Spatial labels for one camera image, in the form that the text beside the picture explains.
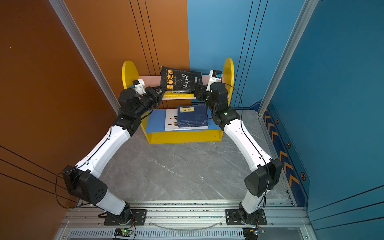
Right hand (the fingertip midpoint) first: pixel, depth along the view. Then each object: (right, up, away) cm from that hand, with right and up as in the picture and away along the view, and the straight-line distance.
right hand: (198, 84), depth 72 cm
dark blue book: (-4, -20, +17) cm, 27 cm away
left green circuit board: (-36, -71, -1) cm, 80 cm away
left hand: (-14, -1, -4) cm, 15 cm away
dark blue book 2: (-10, -19, +16) cm, 27 cm away
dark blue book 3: (-4, -14, +20) cm, 24 cm away
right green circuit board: (+26, -72, -1) cm, 76 cm away
